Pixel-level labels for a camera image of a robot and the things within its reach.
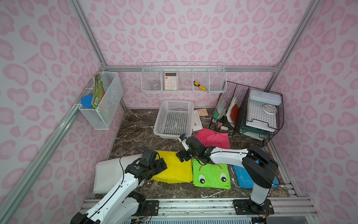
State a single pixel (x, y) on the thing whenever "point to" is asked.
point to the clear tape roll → (270, 108)
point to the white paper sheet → (197, 123)
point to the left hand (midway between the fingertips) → (162, 165)
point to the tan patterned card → (203, 112)
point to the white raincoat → (108, 172)
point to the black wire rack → (241, 92)
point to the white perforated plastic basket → (175, 118)
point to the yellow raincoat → (177, 172)
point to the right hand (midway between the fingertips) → (180, 151)
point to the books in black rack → (231, 112)
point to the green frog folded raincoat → (216, 176)
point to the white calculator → (170, 80)
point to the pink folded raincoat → (210, 138)
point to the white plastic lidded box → (262, 109)
